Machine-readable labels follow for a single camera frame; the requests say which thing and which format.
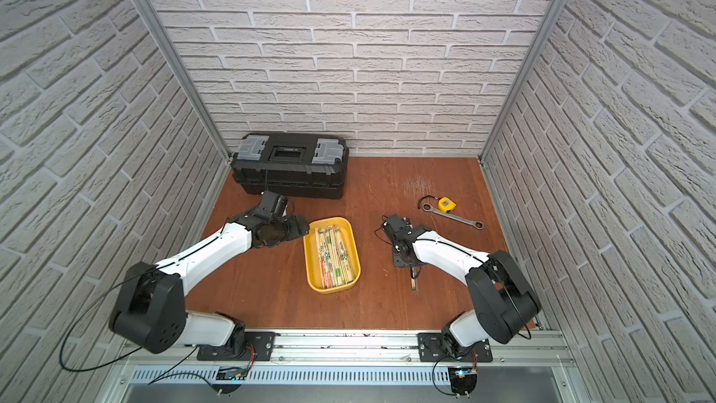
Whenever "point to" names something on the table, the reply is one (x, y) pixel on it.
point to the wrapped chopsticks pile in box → (335, 264)
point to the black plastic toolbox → (296, 165)
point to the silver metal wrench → (428, 207)
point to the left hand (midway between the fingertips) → (302, 226)
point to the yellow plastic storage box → (310, 255)
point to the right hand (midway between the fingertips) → (412, 257)
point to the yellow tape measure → (446, 204)
